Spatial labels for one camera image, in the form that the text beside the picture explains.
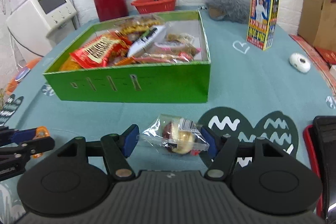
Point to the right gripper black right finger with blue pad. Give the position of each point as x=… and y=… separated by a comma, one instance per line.
x=222, y=150

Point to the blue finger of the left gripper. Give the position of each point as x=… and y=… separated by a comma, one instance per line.
x=12, y=135

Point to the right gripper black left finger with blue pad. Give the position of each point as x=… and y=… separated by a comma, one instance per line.
x=116, y=149

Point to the clear bag with small cake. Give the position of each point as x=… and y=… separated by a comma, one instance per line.
x=174, y=134

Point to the yellow egg pie snack bag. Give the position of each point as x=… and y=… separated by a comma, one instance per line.
x=70, y=65

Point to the red gold snack bag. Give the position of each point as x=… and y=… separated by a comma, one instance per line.
x=99, y=51

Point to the clear cookie snack bag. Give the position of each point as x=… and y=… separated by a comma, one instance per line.
x=167, y=52

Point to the white cartoon snack bag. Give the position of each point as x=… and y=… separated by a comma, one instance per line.
x=141, y=45

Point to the popcorn snack bag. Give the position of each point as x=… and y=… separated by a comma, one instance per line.
x=139, y=24

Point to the black red tablet case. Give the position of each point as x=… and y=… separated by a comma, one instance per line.
x=319, y=139

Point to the green cardboard box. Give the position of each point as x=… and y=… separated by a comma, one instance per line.
x=142, y=83

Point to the white machine with screen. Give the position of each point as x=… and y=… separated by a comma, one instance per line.
x=37, y=26

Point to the small white round device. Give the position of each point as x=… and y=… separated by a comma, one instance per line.
x=300, y=62

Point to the plaid red cloth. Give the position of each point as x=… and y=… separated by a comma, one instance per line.
x=317, y=60

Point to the yellow juice carton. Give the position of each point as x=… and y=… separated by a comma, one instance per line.
x=262, y=23

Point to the red plastic basket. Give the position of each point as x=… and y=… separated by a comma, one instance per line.
x=151, y=6

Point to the brown cardboard box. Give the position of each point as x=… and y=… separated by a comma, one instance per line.
x=317, y=23

